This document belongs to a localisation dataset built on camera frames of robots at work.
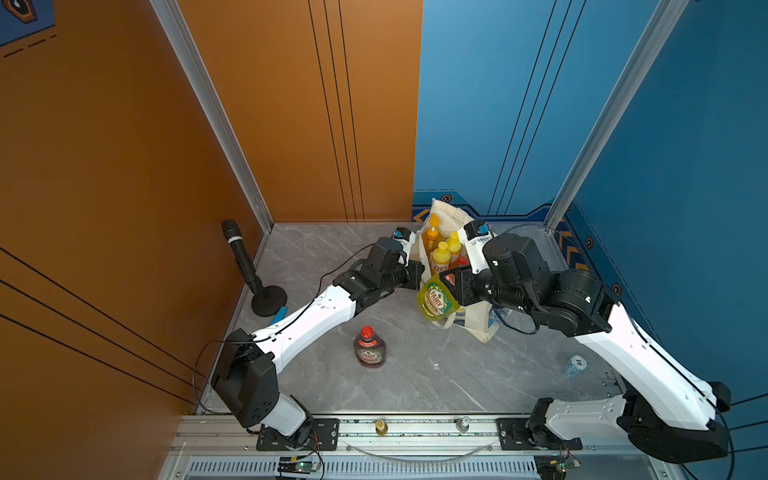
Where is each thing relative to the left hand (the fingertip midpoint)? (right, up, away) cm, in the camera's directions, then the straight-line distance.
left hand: (427, 265), depth 78 cm
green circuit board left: (-31, -47, -7) cm, 57 cm away
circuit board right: (+29, -47, -9) cm, 56 cm away
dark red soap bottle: (-15, -23, -1) cm, 28 cm away
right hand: (+2, -1, -17) cm, 17 cm away
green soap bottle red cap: (0, -7, -14) cm, 16 cm away
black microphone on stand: (-50, -13, +18) cm, 55 cm away
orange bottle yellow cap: (+4, +2, +5) cm, 7 cm away
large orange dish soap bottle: (+2, +7, +11) cm, 13 cm away
